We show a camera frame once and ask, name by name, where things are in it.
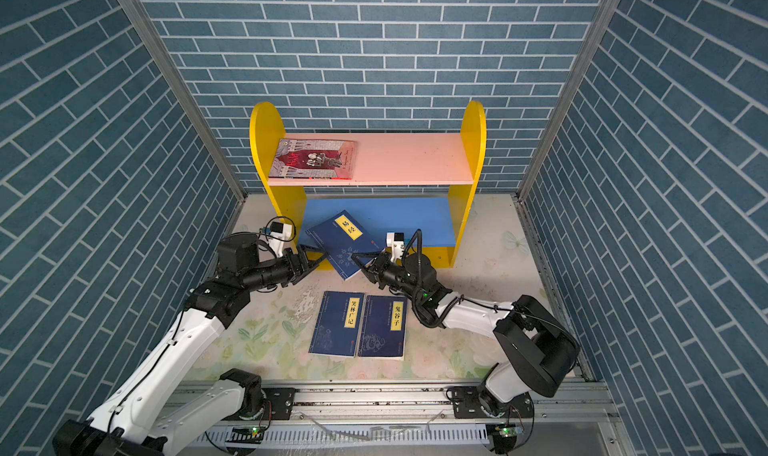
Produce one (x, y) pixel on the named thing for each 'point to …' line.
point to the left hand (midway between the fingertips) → (324, 259)
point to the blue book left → (338, 323)
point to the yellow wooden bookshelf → (419, 187)
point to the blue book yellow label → (341, 237)
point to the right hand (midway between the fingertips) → (348, 256)
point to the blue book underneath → (384, 328)
